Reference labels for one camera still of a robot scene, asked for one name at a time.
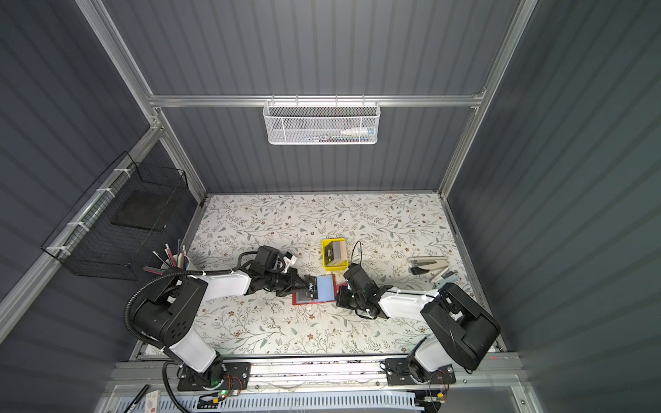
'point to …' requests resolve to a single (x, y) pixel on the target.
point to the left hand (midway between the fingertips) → (311, 289)
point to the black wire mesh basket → (115, 228)
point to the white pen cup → (178, 261)
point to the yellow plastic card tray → (327, 255)
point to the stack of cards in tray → (339, 253)
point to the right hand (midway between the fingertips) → (337, 297)
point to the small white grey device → (447, 276)
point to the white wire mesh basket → (322, 122)
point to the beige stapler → (420, 265)
